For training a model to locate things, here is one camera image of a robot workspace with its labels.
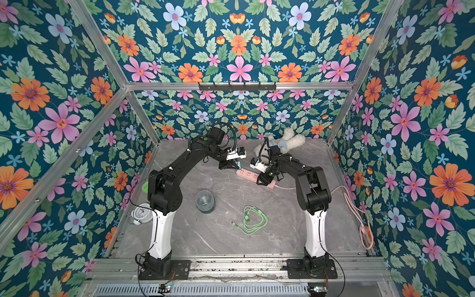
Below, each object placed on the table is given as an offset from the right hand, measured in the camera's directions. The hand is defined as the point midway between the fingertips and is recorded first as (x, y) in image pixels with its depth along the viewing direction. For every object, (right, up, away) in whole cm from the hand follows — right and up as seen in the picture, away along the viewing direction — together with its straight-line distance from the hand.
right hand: (267, 174), depth 102 cm
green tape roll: (-64, -6, -8) cm, 65 cm away
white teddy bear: (+13, +18, +6) cm, 23 cm away
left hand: (-15, +8, -10) cm, 20 cm away
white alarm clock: (-61, -17, -15) cm, 65 cm away
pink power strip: (-8, -1, -1) cm, 9 cm away
